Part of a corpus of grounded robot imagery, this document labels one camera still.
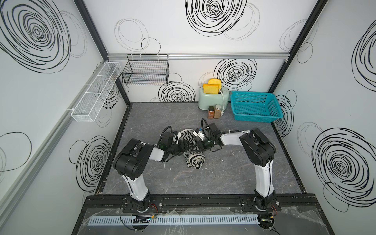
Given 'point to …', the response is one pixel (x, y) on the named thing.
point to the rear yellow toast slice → (215, 81)
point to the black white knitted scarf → (194, 156)
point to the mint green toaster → (206, 100)
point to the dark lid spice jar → (211, 112)
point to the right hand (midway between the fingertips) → (193, 151)
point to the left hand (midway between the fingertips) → (190, 148)
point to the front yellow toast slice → (209, 88)
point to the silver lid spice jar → (217, 111)
